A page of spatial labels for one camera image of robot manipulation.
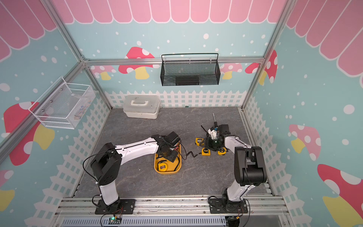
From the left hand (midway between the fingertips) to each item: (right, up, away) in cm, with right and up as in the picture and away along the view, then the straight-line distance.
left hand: (169, 157), depth 89 cm
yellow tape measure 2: (+19, +10, +8) cm, 23 cm away
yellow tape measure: (+34, +3, +3) cm, 34 cm away
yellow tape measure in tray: (-5, -5, -2) cm, 7 cm away
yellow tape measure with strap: (+23, +3, +3) cm, 23 cm away
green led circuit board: (-27, -29, -16) cm, 42 cm away
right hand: (+22, +7, +4) cm, 23 cm away
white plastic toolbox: (-24, +34, +18) cm, 45 cm away
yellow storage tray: (+2, -6, -2) cm, 7 cm away
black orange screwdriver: (+33, +20, +19) cm, 43 cm away
